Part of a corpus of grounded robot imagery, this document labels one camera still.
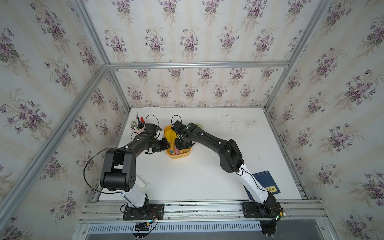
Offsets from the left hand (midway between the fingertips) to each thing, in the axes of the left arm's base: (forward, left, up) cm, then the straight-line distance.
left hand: (169, 146), depth 93 cm
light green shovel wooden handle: (+20, -21, -4) cm, 29 cm away
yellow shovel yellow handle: (+8, 0, -1) cm, 8 cm away
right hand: (0, -7, -2) cm, 7 cm away
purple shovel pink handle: (-3, -5, -1) cm, 6 cm away
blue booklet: (-20, -57, -4) cm, 60 cm away
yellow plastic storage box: (-6, -5, -2) cm, 8 cm away
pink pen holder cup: (+8, +20, +6) cm, 22 cm away
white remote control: (-21, +14, -1) cm, 25 cm away
